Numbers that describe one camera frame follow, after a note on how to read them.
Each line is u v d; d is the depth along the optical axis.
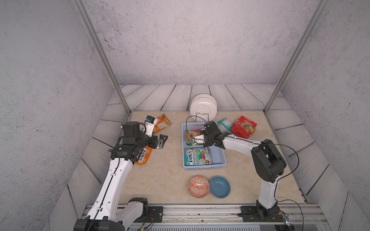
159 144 0.67
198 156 0.89
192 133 1.02
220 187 0.82
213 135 0.74
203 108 1.02
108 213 0.38
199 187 0.81
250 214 0.73
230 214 0.74
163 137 0.67
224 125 1.10
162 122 1.11
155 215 0.73
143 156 0.94
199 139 0.83
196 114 1.05
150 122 0.65
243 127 1.04
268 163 0.50
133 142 0.55
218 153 0.96
